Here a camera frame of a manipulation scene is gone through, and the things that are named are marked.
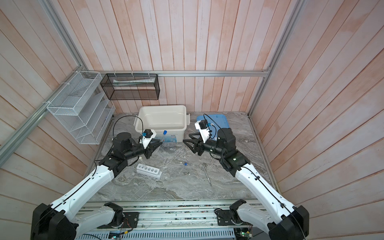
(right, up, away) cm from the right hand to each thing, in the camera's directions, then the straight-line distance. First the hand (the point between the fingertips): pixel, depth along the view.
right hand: (187, 138), depth 68 cm
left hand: (-14, -3, +8) cm, 16 cm away
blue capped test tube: (-11, +3, +4) cm, 12 cm away
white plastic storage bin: (-10, +12, +44) cm, 47 cm away
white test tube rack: (-25, -20, +18) cm, 36 cm away
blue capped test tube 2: (-2, -18, +25) cm, 31 cm away
